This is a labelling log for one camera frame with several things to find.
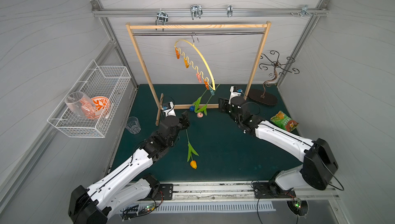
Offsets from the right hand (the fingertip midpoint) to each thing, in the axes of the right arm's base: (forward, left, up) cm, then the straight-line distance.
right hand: (221, 98), depth 81 cm
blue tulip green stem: (+2, +13, -7) cm, 15 cm away
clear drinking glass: (-8, +53, -20) cm, 57 cm away
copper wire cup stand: (+20, -35, +5) cm, 40 cm away
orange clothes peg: (+25, +26, +9) cm, 37 cm away
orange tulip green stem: (-28, +14, -21) cm, 38 cm away
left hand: (-11, +19, 0) cm, 22 cm away
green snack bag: (0, -41, -22) cm, 47 cm away
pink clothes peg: (+6, +12, +9) cm, 16 cm away
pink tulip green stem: (-1, +12, -15) cm, 19 cm away
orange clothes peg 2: (0, +8, +10) cm, 13 cm away
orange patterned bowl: (-16, +56, +10) cm, 59 cm away
